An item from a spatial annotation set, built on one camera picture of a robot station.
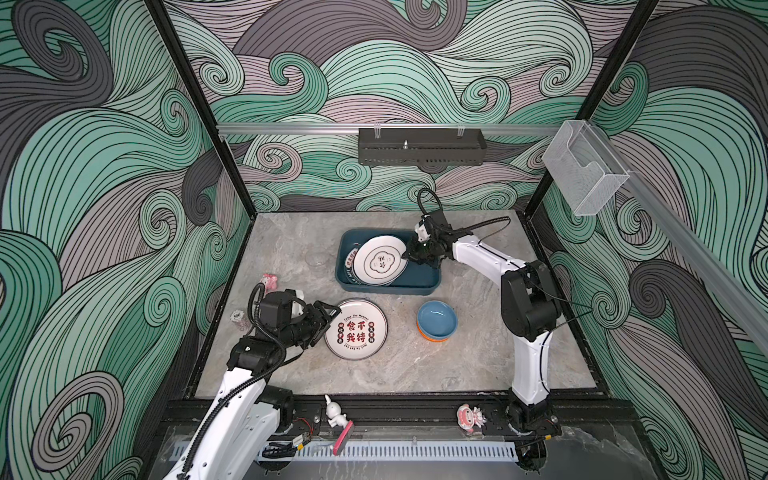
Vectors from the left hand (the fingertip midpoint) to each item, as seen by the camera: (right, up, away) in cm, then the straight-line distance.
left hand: (338, 314), depth 75 cm
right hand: (+18, +14, +20) cm, 30 cm away
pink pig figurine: (+32, -24, -4) cm, 41 cm away
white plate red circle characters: (+5, -9, +12) cm, 16 cm away
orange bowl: (+24, -9, +8) cm, 27 cm away
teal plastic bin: (+23, +6, +20) cm, 31 cm away
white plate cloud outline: (+11, +12, +22) cm, 27 cm away
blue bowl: (+28, -4, +10) cm, 30 cm away
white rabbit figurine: (-1, -23, -4) cm, 24 cm away
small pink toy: (-25, +5, +20) cm, 33 cm away
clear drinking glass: (-11, +12, +27) cm, 31 cm away
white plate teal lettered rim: (0, +10, +26) cm, 28 cm away
